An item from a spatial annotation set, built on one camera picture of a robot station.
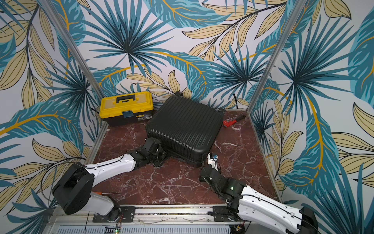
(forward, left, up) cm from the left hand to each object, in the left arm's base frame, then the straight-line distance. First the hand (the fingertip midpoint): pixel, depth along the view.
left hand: (171, 156), depth 85 cm
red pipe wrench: (+32, -40, -6) cm, 51 cm away
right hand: (-8, -18, +3) cm, 19 cm away
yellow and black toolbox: (+30, +31, +8) cm, 44 cm away
